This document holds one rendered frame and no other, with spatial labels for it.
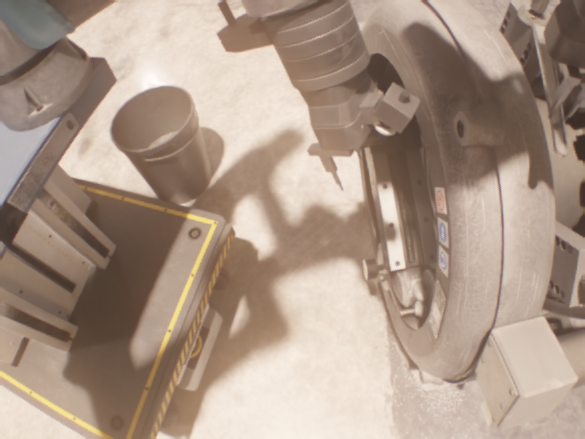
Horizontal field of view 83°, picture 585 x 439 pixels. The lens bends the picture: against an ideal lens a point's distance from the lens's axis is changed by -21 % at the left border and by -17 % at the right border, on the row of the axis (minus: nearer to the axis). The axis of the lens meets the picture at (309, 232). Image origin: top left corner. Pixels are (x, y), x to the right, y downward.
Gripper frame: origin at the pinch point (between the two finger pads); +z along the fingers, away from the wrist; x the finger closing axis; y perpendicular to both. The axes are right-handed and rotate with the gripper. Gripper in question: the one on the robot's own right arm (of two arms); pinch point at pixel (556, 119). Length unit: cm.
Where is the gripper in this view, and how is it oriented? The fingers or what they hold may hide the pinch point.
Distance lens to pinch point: 42.2
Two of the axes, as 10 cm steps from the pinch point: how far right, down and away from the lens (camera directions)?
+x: -9.8, -1.7, 1.2
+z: 0.5, 3.9, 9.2
